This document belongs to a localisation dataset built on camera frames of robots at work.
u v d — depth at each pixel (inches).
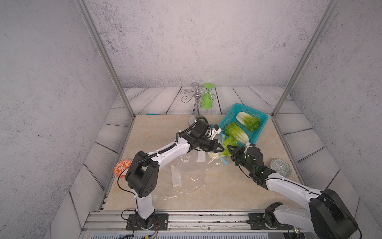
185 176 34.9
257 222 28.0
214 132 30.4
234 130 39.0
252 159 24.6
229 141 33.2
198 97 37.8
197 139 26.3
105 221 29.8
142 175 18.4
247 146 31.4
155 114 48.4
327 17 28.7
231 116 44.3
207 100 42.1
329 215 16.0
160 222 28.7
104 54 33.7
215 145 28.5
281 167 35.2
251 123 41.1
